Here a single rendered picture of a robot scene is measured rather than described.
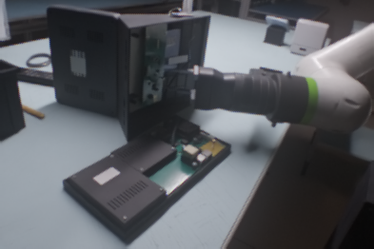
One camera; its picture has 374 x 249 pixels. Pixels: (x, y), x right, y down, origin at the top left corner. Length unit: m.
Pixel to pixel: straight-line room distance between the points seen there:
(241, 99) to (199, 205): 0.20
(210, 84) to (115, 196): 0.25
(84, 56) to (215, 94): 0.26
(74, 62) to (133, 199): 0.32
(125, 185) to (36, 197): 0.12
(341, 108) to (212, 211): 0.29
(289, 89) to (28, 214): 0.44
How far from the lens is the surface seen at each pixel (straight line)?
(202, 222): 0.40
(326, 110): 0.55
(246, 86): 0.51
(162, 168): 0.46
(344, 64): 0.68
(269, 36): 1.41
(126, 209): 0.38
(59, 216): 0.42
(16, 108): 0.57
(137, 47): 0.50
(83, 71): 0.60
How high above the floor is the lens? 1.31
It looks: 28 degrees down
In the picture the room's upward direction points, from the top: 7 degrees clockwise
